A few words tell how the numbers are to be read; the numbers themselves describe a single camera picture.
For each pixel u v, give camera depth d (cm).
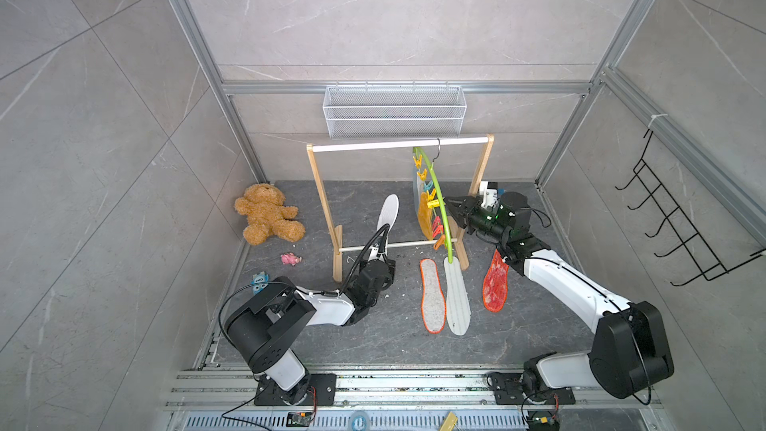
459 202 76
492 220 69
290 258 95
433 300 88
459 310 87
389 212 81
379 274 68
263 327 45
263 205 102
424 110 101
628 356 41
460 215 71
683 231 66
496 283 92
